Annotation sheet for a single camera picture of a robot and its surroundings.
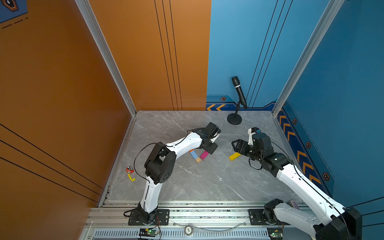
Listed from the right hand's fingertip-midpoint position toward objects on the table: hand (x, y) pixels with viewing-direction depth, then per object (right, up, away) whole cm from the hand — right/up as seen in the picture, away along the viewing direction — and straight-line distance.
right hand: (236, 144), depth 79 cm
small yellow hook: (-59, -20, +6) cm, 63 cm away
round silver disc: (-25, -36, -14) cm, 46 cm away
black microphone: (+5, +37, +17) cm, 41 cm away
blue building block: (-23, -9, +16) cm, 29 cm away
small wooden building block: (-21, -11, +13) cm, 27 cm away
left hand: (-12, -2, +15) cm, 19 cm away
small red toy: (-61, -17, +8) cm, 64 cm away
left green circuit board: (-42, -40, -9) cm, 59 cm away
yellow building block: (+3, -9, +14) cm, 17 cm away
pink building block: (-16, -9, +14) cm, 23 cm away
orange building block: (-24, -1, -16) cm, 29 cm away
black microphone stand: (+8, +15, +36) cm, 40 cm away
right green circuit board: (+17, -42, -8) cm, 46 cm away
